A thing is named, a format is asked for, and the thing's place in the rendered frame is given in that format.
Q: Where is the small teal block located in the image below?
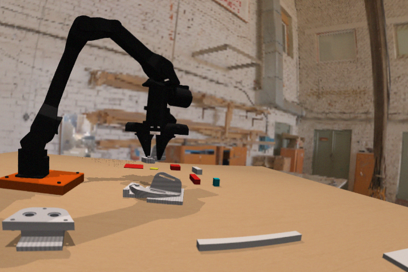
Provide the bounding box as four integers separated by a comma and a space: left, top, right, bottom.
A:
213, 178, 220, 186

